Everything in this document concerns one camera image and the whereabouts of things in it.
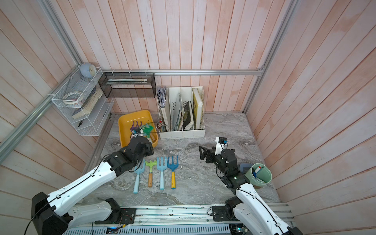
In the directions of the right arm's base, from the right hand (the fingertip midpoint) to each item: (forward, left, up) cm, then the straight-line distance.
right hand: (205, 146), depth 80 cm
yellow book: (+24, +4, +6) cm, 25 cm away
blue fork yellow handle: (-9, +19, -17) cm, 27 cm away
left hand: (-1, +30, +2) cm, 30 cm away
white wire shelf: (+9, +66, +8) cm, 67 cm away
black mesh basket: (+46, +54, +8) cm, 71 cm away
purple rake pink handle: (+26, +52, -15) cm, 60 cm away
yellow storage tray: (+31, +60, -16) cm, 69 cm away
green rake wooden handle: (-11, +33, -17) cm, 38 cm away
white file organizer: (+21, +13, +2) cm, 25 cm away
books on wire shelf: (+23, +66, +17) cm, 72 cm away
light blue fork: (-6, +27, -17) cm, 32 cm away
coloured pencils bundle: (+15, +27, 0) cm, 31 cm away
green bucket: (-12, -29, -10) cm, 33 cm away
